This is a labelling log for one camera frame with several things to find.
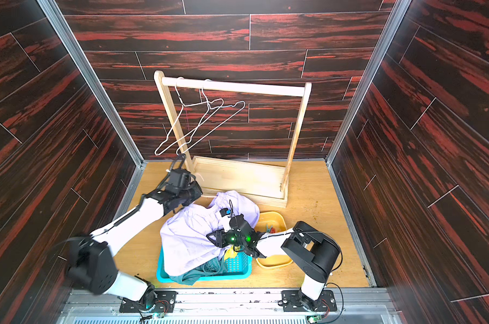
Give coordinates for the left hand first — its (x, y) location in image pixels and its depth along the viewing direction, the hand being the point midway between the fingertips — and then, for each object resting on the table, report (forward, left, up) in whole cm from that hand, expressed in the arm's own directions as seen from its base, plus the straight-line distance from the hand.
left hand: (204, 189), depth 87 cm
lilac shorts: (-26, +3, 0) cm, 26 cm away
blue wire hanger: (+32, +3, +16) cm, 36 cm away
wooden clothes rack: (+21, -13, -19) cm, 32 cm away
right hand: (-16, -4, -11) cm, 19 cm away
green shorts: (-34, 0, -5) cm, 35 cm away
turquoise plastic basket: (-27, -16, -17) cm, 36 cm away
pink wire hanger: (+4, +17, +17) cm, 24 cm away
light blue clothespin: (-11, -28, -15) cm, 34 cm away
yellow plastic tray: (-7, -29, -16) cm, 34 cm away
